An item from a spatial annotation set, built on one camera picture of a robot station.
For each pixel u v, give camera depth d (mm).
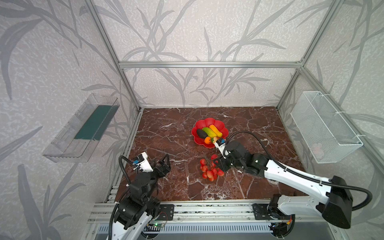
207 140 961
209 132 1008
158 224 707
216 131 1027
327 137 631
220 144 672
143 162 618
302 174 456
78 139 644
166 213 726
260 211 734
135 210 506
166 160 692
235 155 586
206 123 1081
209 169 806
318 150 728
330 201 391
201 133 992
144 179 517
